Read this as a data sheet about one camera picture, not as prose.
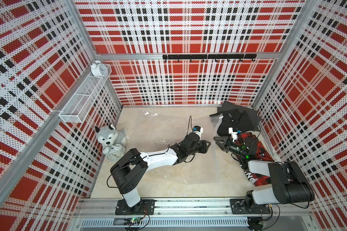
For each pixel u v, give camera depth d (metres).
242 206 0.73
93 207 0.75
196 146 0.67
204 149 0.73
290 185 0.44
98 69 0.80
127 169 0.49
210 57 0.89
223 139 0.77
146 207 0.73
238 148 0.75
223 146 0.76
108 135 0.82
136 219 0.69
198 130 0.75
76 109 0.89
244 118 1.10
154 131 1.04
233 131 0.80
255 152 0.92
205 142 0.76
